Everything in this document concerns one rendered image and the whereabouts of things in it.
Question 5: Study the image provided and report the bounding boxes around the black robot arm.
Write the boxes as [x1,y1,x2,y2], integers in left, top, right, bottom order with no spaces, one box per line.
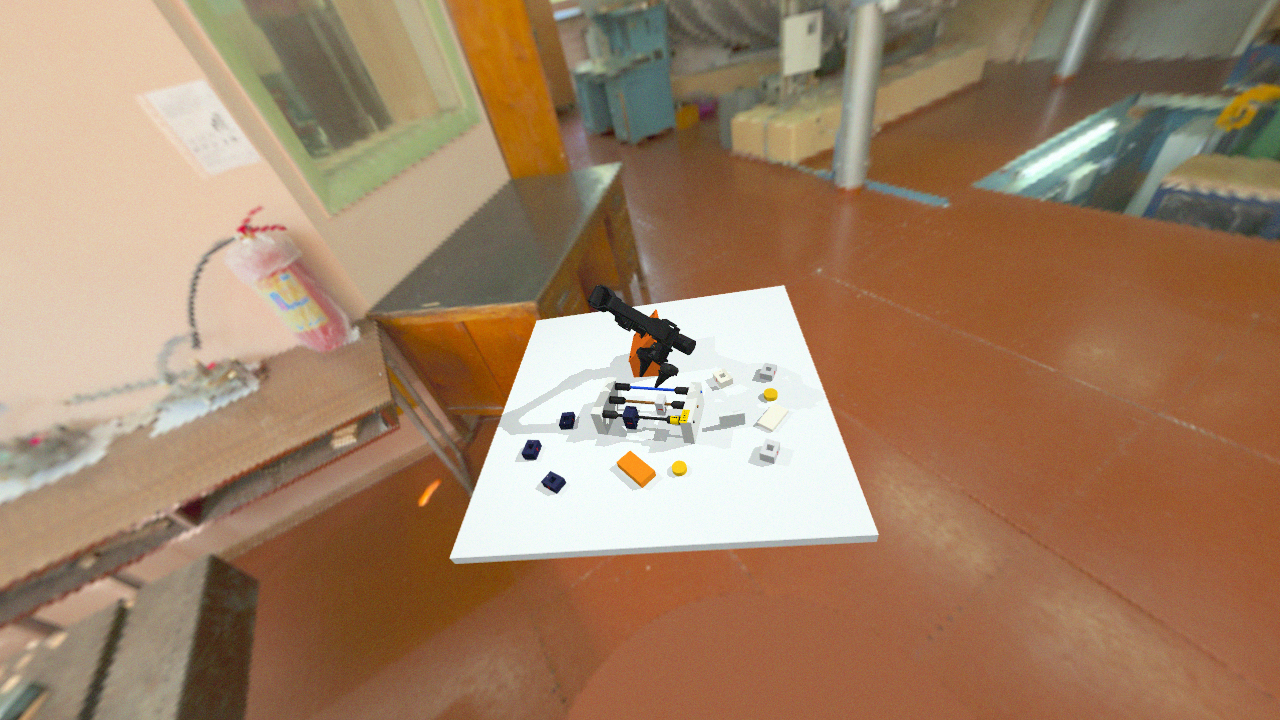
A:
[588,284,696,363]

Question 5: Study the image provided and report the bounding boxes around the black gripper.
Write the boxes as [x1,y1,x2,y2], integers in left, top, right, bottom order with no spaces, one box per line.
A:
[636,341,678,388]

